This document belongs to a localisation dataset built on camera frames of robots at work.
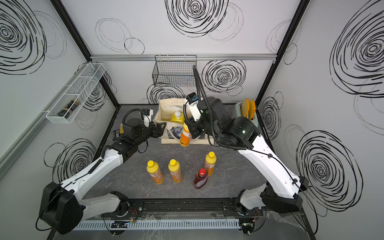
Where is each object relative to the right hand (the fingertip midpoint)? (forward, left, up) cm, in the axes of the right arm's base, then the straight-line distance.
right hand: (189, 119), depth 58 cm
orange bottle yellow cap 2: (-8, -9, -23) cm, 26 cm away
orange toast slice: (+25, -36, -20) cm, 48 cm away
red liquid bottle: (-14, -5, -26) cm, 30 cm away
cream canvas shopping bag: (+19, +18, -19) cm, 33 cm away
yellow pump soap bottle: (+17, +8, -19) cm, 27 cm away
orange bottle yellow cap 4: (-12, +17, -20) cm, 29 cm away
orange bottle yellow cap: (-2, +2, -9) cm, 10 cm away
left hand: (+11, +16, -17) cm, 26 cm away
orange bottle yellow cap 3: (-12, +7, -21) cm, 25 cm away
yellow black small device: (+18, +53, -38) cm, 68 cm away
